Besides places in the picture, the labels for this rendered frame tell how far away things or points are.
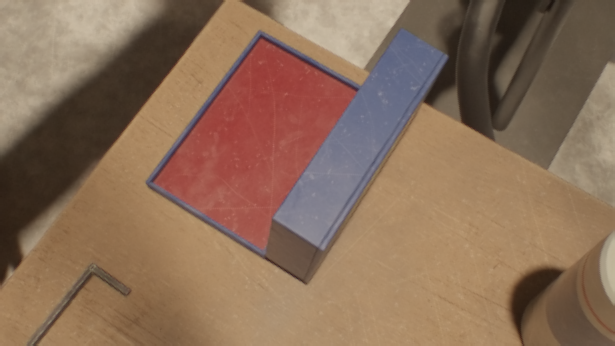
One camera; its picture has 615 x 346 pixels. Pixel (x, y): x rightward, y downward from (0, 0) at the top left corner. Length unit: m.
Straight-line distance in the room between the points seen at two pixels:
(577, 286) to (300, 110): 0.27
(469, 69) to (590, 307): 0.36
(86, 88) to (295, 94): 0.62
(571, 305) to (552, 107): 0.74
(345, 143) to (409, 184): 0.13
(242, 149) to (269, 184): 0.04
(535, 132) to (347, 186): 0.72
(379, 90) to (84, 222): 0.25
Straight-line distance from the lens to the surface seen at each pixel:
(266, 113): 0.65
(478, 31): 0.78
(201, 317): 0.61
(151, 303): 0.62
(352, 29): 1.25
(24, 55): 1.29
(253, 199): 0.63
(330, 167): 0.51
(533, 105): 1.22
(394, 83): 0.54
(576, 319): 0.51
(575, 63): 1.27
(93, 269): 0.63
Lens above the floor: 1.06
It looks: 69 degrees down
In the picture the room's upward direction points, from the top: straight up
